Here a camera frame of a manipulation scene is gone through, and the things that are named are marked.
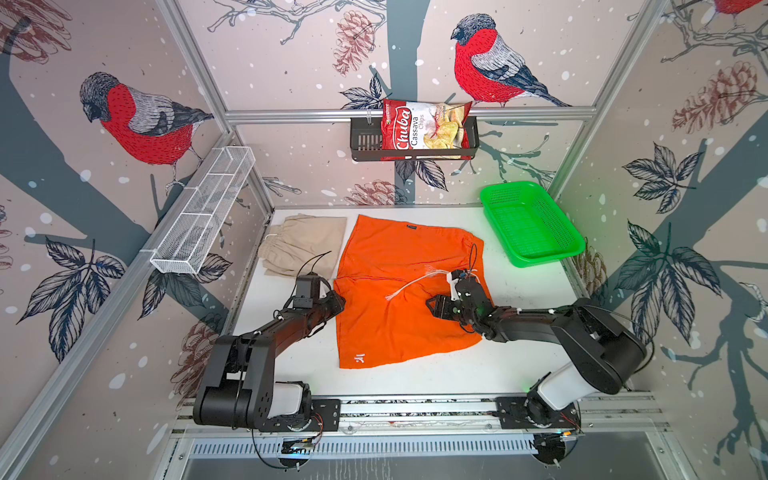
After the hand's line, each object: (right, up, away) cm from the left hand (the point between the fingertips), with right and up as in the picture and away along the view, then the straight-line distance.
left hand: (342, 300), depth 91 cm
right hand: (+27, -3, 0) cm, 28 cm away
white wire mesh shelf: (-34, +18, -20) cm, 44 cm away
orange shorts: (+14, +7, +11) cm, 19 cm away
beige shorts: (-17, +17, +16) cm, 29 cm away
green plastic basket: (+70, +23, +23) cm, 77 cm away
